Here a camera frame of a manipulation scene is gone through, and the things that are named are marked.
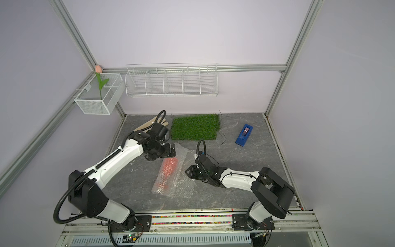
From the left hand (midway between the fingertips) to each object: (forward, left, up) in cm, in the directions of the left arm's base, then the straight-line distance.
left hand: (168, 156), depth 81 cm
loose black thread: (+40, -37, -16) cm, 57 cm away
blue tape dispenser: (+18, -48, -10) cm, 52 cm away
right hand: (-6, -8, -8) cm, 13 cm away
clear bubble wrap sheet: (-9, -1, -12) cm, 15 cm away
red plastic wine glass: (-2, 0, -7) cm, 8 cm away
